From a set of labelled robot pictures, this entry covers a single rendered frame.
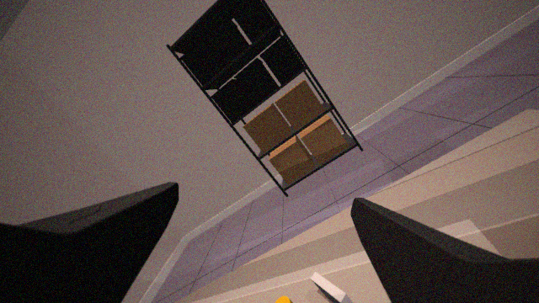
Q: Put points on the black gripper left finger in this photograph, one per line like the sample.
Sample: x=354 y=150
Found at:
x=90 y=255

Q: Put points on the yellow short cylinder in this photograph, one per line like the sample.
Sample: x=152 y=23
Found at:
x=283 y=299

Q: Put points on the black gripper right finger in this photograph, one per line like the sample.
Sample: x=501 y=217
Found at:
x=418 y=264

